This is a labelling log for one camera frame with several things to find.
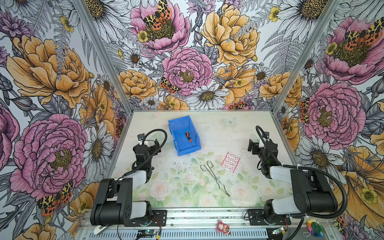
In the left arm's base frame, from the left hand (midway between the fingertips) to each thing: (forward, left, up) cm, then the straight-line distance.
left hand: (149, 145), depth 91 cm
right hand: (+1, -66, 0) cm, 66 cm away
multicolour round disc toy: (-42, -83, -7) cm, 93 cm away
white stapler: (-41, +17, -7) cm, 45 cm away
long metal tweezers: (-21, -41, -9) cm, 47 cm away
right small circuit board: (-43, -67, -9) cm, 80 cm away
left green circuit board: (-43, -4, -9) cm, 44 cm away
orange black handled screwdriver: (+11, -23, -8) cm, 27 cm away
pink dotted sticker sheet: (-7, -49, -9) cm, 51 cm away
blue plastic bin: (+16, -16, -4) cm, 23 cm away
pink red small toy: (-41, -40, -5) cm, 57 cm away
